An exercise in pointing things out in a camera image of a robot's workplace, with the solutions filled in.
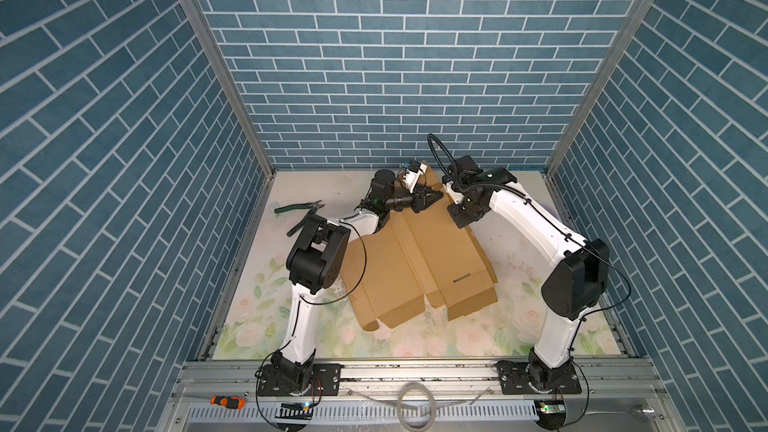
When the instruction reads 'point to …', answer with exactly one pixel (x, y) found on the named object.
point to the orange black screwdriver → (233, 402)
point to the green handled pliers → (313, 206)
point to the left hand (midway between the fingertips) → (440, 196)
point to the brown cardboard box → (418, 257)
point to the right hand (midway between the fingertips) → (458, 213)
